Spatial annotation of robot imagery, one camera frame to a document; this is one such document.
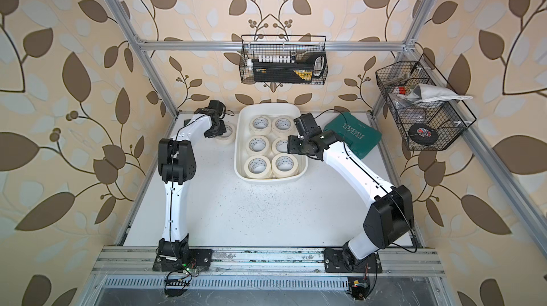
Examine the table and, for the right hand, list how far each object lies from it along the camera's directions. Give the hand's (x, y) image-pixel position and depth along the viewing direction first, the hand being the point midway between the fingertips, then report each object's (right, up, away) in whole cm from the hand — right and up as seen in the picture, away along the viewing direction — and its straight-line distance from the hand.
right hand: (295, 145), depth 84 cm
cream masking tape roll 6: (-17, -11, +15) cm, 25 cm away
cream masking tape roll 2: (-17, +10, +29) cm, 35 cm away
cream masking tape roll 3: (-5, +9, +30) cm, 32 cm away
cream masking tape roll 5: (-9, 0, +20) cm, 22 cm away
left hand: (-36, +7, +22) cm, 43 cm away
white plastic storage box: (-25, +15, +28) cm, 40 cm away
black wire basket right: (+45, +12, -10) cm, 48 cm away
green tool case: (+34, +3, +20) cm, 40 cm away
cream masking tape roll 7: (-4, -10, +15) cm, 19 cm away
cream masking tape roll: (-33, +1, +21) cm, 39 cm away
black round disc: (+43, +4, -12) cm, 45 cm away
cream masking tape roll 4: (-17, -1, +21) cm, 27 cm away
